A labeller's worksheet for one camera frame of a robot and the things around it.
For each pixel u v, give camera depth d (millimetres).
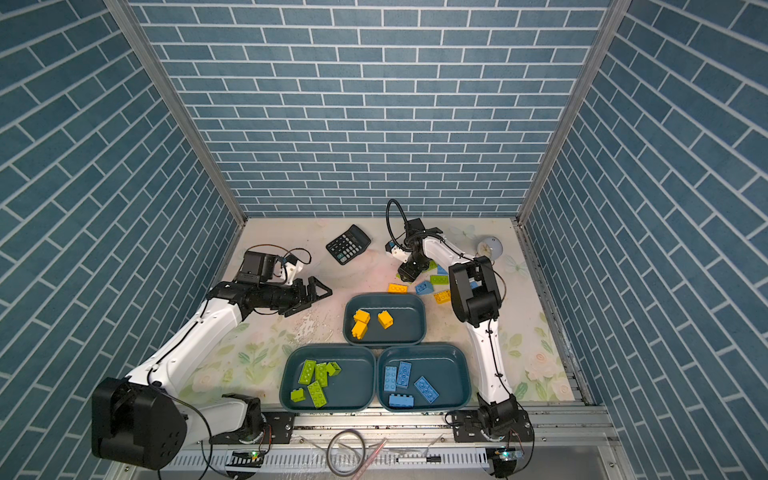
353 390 792
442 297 963
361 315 913
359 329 883
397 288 990
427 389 787
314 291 716
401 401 759
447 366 834
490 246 1019
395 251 963
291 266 764
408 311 951
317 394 783
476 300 610
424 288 975
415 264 912
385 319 905
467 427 735
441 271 1048
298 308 711
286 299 696
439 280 1019
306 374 813
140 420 389
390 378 807
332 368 807
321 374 809
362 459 691
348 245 1098
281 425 741
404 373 824
